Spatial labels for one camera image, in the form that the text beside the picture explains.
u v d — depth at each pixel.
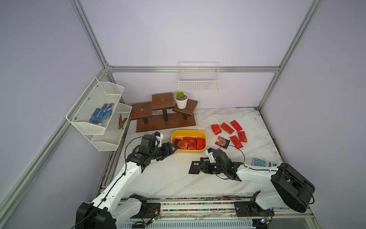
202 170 0.81
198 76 0.94
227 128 1.08
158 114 1.18
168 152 0.69
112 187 0.45
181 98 0.95
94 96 0.75
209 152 0.81
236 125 1.11
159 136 0.75
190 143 0.96
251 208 0.65
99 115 0.77
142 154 0.58
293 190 0.43
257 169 0.54
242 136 1.02
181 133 1.03
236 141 1.01
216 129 1.05
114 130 0.91
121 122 0.95
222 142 1.01
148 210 0.72
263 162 0.90
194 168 0.88
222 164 0.68
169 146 0.71
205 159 0.92
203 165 0.81
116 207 0.41
